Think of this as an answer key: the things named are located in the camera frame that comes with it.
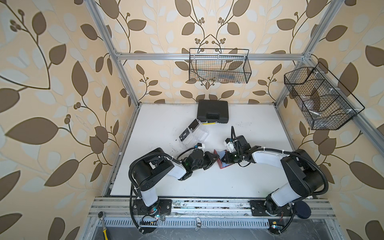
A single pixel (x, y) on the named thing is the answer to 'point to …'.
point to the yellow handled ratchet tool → (101, 215)
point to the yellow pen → (209, 123)
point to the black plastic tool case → (213, 111)
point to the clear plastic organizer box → (194, 135)
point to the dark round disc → (302, 209)
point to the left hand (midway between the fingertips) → (219, 155)
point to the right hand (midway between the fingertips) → (222, 160)
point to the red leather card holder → (221, 163)
